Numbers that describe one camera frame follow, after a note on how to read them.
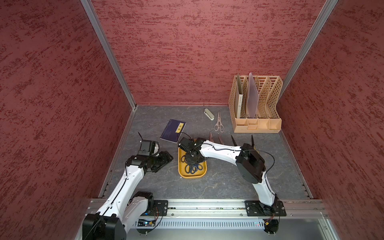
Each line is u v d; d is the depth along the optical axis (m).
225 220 0.72
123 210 0.45
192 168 0.87
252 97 1.08
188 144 0.71
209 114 1.13
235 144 1.00
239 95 0.88
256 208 0.73
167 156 0.75
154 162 0.67
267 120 1.02
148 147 0.64
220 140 1.00
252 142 1.00
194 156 0.65
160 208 0.74
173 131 1.04
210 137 1.01
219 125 1.08
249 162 0.54
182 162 0.89
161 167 0.72
